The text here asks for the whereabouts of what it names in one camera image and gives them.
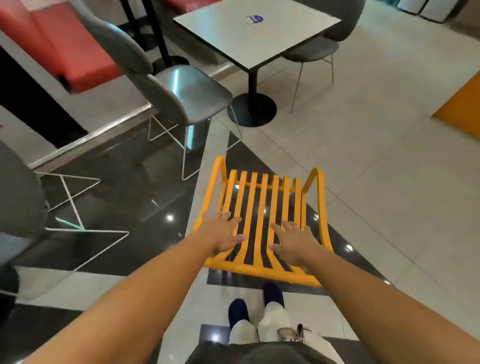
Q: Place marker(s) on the metal key clip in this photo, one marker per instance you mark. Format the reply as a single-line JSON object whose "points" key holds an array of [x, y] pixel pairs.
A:
{"points": [[288, 333]]}

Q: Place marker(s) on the person's right navy shoe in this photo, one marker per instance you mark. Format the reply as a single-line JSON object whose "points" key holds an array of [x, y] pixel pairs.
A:
{"points": [[273, 294]]}

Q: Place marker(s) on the person's navy shoe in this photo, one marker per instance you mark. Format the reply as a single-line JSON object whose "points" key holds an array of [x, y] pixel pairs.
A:
{"points": [[238, 311], [273, 294]]}

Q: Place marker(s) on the person's beige trousers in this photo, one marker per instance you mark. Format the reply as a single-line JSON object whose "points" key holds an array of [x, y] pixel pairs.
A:
{"points": [[273, 322]]}

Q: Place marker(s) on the black table pedestal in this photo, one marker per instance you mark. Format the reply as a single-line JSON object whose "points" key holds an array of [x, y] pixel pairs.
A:
{"points": [[163, 37]]}

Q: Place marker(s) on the person's left forearm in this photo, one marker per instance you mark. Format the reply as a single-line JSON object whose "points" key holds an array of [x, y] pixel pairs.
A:
{"points": [[142, 300]]}

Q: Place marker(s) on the yellow slatted chair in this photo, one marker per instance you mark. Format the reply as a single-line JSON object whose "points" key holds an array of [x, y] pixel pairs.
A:
{"points": [[258, 262]]}

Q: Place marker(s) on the person's dark gray shirt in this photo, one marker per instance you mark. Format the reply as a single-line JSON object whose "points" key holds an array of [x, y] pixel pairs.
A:
{"points": [[258, 354]]}

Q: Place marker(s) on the person's right forearm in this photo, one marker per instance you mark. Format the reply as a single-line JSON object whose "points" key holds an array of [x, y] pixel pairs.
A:
{"points": [[382, 311]]}

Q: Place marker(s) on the person's left hand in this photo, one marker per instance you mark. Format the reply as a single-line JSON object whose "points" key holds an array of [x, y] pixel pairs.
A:
{"points": [[219, 234]]}

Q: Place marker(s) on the white bin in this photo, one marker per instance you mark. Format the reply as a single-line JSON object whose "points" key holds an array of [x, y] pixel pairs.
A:
{"points": [[410, 5], [444, 9]]}

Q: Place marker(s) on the red bench cushion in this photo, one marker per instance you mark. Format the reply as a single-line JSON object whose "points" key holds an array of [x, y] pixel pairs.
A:
{"points": [[22, 33], [78, 56]]}

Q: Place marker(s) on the person's left navy shoe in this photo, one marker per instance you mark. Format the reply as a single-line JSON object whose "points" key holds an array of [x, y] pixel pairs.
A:
{"points": [[238, 311]]}

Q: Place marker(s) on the person's right hand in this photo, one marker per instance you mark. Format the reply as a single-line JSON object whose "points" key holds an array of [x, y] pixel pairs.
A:
{"points": [[298, 243]]}

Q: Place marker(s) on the white square table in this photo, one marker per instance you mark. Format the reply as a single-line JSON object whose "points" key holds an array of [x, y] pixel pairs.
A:
{"points": [[243, 37]]}

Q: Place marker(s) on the orange panel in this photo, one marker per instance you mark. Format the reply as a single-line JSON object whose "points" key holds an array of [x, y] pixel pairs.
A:
{"points": [[461, 108]]}

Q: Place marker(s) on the round blue sticker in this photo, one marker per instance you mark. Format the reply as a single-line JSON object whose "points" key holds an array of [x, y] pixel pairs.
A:
{"points": [[255, 19]]}

